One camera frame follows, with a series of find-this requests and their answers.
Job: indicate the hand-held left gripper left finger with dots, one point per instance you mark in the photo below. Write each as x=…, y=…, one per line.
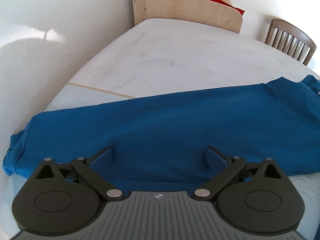
x=102, y=161

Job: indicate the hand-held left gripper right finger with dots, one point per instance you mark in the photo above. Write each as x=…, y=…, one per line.
x=216, y=158

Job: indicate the blue shirt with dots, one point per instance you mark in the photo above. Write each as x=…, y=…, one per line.
x=175, y=120

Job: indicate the wooden slat-back chair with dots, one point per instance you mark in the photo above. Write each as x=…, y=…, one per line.
x=287, y=26

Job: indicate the red paper packet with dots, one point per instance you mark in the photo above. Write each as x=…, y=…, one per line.
x=235, y=8

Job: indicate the wooden white sideboard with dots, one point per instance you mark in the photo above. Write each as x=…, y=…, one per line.
x=175, y=7

